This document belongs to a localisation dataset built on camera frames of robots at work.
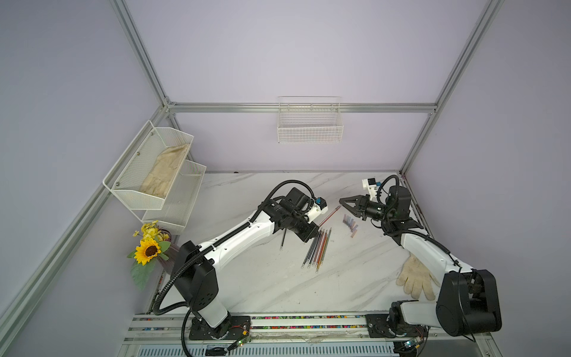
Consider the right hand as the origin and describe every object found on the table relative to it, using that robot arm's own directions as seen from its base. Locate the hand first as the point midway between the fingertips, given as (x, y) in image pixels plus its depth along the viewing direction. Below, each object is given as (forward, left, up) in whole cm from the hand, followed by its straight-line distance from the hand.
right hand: (342, 204), depth 79 cm
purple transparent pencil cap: (+5, -9, -23) cm, 26 cm away
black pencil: (-9, +12, -22) cm, 27 cm away
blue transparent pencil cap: (+7, -9, -23) cm, 25 cm away
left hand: (-10, +11, -6) cm, 16 cm away
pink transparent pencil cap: (+8, -6, -22) cm, 24 cm away
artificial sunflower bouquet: (-16, +61, +3) cm, 63 cm away
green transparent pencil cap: (+7, -7, -22) cm, 24 cm away
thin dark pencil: (-2, +23, -22) cm, 32 cm away
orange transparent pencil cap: (+5, -10, -23) cm, 26 cm away
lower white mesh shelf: (+19, +77, -24) cm, 83 cm away
